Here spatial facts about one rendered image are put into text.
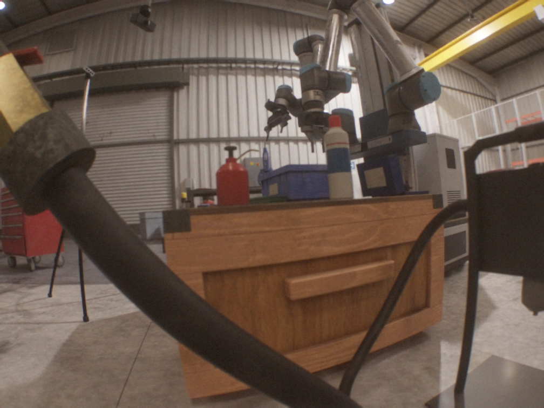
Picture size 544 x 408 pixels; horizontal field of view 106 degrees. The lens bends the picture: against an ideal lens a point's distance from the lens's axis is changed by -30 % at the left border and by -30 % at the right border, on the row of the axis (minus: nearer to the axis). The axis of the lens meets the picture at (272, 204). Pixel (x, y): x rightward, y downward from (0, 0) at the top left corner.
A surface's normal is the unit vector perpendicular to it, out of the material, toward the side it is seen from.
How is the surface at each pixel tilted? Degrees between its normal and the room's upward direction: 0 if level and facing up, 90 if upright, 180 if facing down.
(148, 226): 90
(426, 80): 94
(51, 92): 90
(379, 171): 99
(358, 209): 90
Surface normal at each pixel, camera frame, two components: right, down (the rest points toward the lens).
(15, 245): -0.28, 0.00
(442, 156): 0.47, -0.05
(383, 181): -0.91, 0.22
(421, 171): -0.88, 0.05
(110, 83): 0.24, -0.04
